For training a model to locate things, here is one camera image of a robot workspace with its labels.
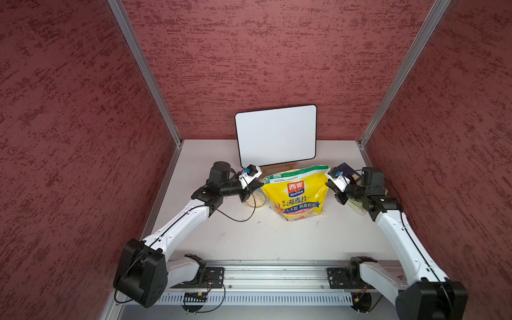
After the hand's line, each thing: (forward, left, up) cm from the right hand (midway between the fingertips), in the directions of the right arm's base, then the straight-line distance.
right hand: (329, 184), depth 80 cm
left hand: (-1, +29, +3) cm, 29 cm away
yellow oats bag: (-4, +13, 0) cm, 14 cm away
